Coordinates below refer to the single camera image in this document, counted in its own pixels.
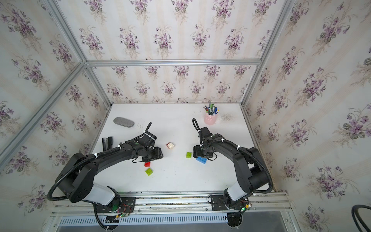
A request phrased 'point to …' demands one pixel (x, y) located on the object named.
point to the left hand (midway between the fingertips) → (161, 157)
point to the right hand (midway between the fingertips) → (200, 155)
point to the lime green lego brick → (149, 171)
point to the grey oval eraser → (123, 122)
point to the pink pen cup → (209, 120)
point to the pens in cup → (211, 110)
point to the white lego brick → (170, 145)
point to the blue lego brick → (202, 160)
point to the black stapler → (107, 143)
